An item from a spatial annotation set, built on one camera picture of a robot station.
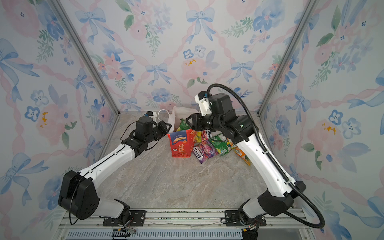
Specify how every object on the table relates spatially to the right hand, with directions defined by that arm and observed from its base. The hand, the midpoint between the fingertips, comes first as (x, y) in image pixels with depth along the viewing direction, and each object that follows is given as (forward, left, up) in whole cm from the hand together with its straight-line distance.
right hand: (189, 118), depth 64 cm
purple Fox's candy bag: (+5, -8, -36) cm, 37 cm away
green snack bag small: (+11, -19, -36) cm, 42 cm away
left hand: (+9, +10, -13) cm, 18 cm away
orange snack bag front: (+6, -29, -36) cm, 47 cm away
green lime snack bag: (+15, +5, -23) cm, 28 cm away
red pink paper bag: (+1, +5, -20) cm, 21 cm away
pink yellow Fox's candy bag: (+17, -6, -37) cm, 41 cm away
